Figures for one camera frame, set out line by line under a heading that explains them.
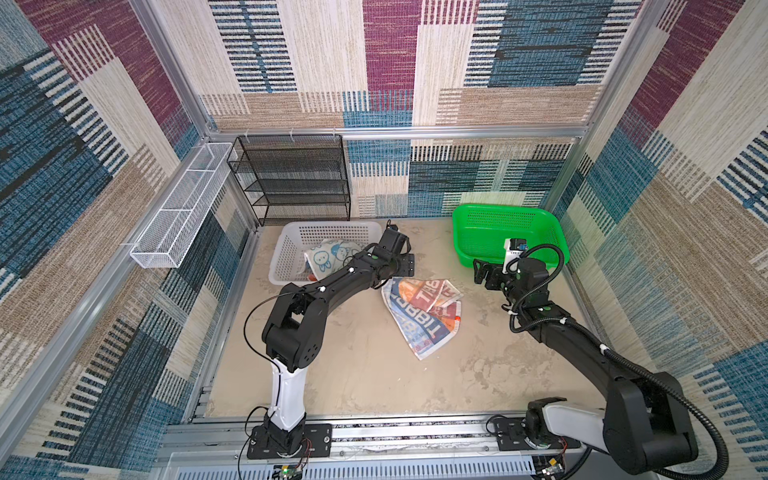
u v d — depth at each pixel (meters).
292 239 1.05
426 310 0.93
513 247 0.74
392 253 0.74
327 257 0.94
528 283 0.65
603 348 0.49
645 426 0.41
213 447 0.75
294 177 1.08
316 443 0.73
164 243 0.70
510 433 0.73
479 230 1.15
